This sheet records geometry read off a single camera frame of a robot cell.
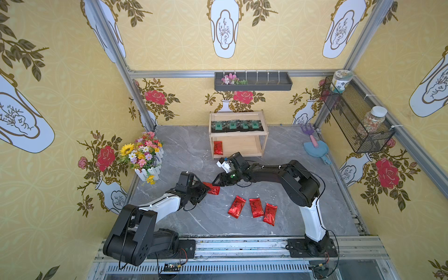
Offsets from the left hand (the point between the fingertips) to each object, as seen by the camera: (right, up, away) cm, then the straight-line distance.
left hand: (203, 188), depth 91 cm
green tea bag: (+8, +33, +1) cm, 34 cm away
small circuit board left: (-11, -28, -18) cm, 35 cm away
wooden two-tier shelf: (+18, +28, -2) cm, 34 cm away
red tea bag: (+7, +21, +14) cm, 26 cm away
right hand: (+8, +5, +2) cm, 10 cm away
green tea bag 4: (+27, +34, +1) cm, 44 cm away
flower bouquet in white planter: (-28, +17, -6) cm, 34 cm away
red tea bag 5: (+32, -9, -10) cm, 35 cm away
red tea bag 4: (+26, -7, -8) cm, 28 cm away
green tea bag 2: (+15, +33, +1) cm, 36 cm away
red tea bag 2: (+5, 0, -2) cm, 5 cm away
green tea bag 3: (+22, +34, +1) cm, 40 cm away
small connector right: (+50, -26, -21) cm, 60 cm away
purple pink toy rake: (+69, +33, +29) cm, 82 cm away
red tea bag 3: (+17, -7, -8) cm, 20 cm away
